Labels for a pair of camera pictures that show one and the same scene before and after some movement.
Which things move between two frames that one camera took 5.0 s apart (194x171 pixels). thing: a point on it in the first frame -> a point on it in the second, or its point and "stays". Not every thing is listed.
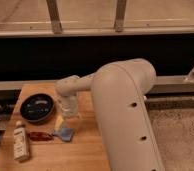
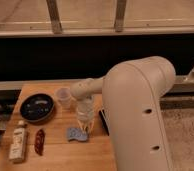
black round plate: [37, 107] stays
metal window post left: [55, 17] stays
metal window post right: [120, 16] stays
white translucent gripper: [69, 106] -> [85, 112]
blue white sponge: [65, 134] -> [75, 133]
